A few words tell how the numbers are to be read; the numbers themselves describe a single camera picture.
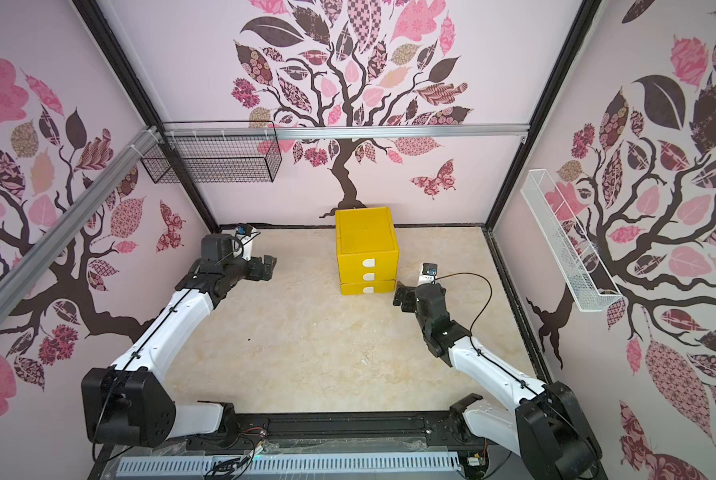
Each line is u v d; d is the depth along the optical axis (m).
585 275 0.66
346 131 0.96
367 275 0.91
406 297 0.74
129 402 0.40
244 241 0.68
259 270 0.76
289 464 0.70
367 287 0.95
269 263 0.76
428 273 0.71
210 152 0.95
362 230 0.90
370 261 0.85
